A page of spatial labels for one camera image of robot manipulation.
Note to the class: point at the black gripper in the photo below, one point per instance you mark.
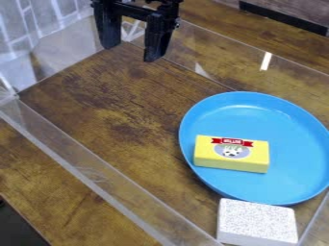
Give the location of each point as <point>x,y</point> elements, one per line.
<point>161,21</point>

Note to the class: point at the blue round plastic tray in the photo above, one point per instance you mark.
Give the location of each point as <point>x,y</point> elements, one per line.
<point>258,116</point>

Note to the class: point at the yellow block with label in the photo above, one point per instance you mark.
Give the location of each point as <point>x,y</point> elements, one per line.
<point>231,153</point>

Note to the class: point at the white speckled stone block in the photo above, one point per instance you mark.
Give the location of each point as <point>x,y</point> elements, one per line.
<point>250,224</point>

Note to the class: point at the dark baseboard strip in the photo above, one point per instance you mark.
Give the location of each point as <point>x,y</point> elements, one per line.
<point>284,18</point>

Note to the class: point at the clear acrylic enclosure wall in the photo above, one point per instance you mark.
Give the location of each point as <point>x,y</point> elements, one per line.
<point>90,165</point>

